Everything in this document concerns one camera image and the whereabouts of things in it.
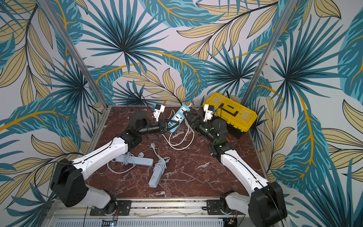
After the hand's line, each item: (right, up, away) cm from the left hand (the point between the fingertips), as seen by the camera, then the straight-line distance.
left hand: (177, 125), depth 69 cm
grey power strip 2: (-12, -29, +8) cm, 32 cm away
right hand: (+4, +5, 0) cm, 6 cm away
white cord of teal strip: (+3, -10, +23) cm, 26 cm away
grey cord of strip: (-30, -21, +15) cm, 40 cm away
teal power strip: (-1, +1, 0) cm, 2 cm away
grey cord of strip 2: (-9, -21, +14) cm, 27 cm away
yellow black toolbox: (+38, +5, +23) cm, 45 cm away
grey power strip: (-25, -22, +18) cm, 38 cm away
